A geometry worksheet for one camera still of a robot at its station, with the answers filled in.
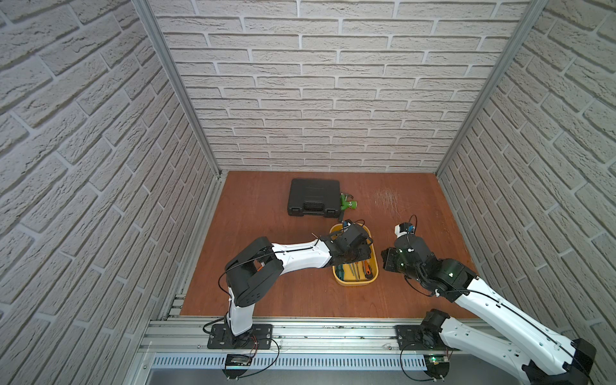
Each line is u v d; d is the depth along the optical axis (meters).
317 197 1.06
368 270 0.85
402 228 0.68
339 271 0.85
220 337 0.72
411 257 0.54
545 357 0.40
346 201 1.07
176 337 0.75
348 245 0.67
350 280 0.86
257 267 0.52
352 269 0.88
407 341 0.73
